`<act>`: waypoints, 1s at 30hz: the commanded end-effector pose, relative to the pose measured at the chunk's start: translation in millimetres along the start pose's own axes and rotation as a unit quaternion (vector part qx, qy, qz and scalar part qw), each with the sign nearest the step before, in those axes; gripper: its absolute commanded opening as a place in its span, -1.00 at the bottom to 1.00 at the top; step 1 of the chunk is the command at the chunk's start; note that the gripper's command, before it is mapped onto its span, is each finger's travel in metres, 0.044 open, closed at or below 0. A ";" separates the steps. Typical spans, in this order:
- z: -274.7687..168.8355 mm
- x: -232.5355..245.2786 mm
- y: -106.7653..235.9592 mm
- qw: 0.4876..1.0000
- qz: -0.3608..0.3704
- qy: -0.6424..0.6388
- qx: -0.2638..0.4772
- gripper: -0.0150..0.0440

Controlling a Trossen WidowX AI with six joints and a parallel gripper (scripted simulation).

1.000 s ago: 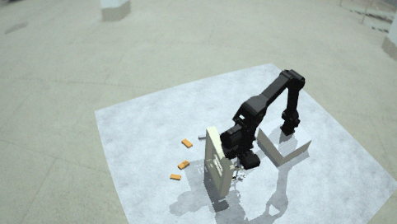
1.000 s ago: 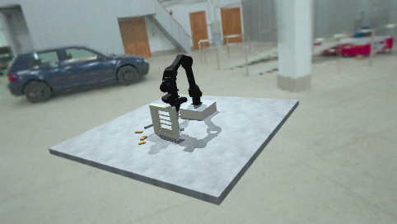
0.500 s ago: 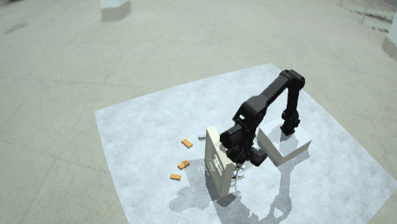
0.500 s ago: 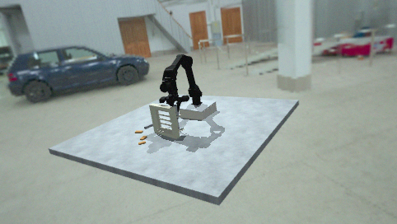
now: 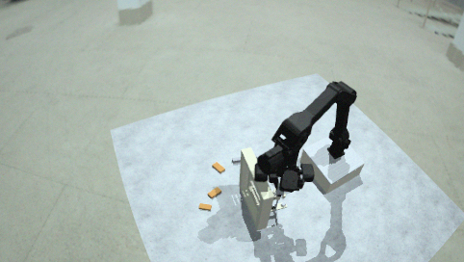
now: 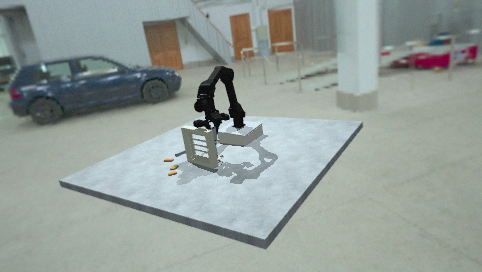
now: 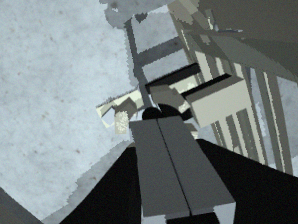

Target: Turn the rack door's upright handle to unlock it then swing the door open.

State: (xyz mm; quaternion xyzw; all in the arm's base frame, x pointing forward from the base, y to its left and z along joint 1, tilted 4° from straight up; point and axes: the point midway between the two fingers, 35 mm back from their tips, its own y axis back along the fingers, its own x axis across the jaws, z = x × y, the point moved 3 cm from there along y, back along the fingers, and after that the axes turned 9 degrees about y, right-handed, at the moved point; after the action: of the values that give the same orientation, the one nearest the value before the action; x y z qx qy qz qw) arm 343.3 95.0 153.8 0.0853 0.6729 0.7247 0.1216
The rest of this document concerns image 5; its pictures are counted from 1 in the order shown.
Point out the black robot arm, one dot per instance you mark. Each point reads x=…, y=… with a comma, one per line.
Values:
x=297, y=128

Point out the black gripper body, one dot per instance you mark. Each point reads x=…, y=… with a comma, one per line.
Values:
x=306, y=169

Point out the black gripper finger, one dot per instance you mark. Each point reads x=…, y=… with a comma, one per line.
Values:
x=275, y=183

